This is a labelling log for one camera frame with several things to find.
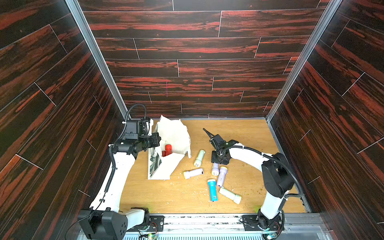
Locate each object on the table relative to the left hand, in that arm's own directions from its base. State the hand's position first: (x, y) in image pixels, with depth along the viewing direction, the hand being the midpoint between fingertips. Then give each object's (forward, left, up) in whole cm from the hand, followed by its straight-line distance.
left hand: (161, 137), depth 77 cm
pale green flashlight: (-2, -20, -23) cm, 30 cm away
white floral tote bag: (+8, -4, -6) cm, 11 cm away
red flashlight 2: (+3, +2, -21) cm, 21 cm away
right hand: (+1, -32, -22) cm, 39 cm away
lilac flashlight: (-9, -14, -25) cm, 30 cm away
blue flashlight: (-18, -29, -25) cm, 42 cm away
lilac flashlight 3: (-8, -35, -22) cm, 42 cm away
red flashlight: (+6, -1, -19) cm, 20 cm away
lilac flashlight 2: (-7, -30, -22) cm, 38 cm away
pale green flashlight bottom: (-23, -41, -24) cm, 52 cm away
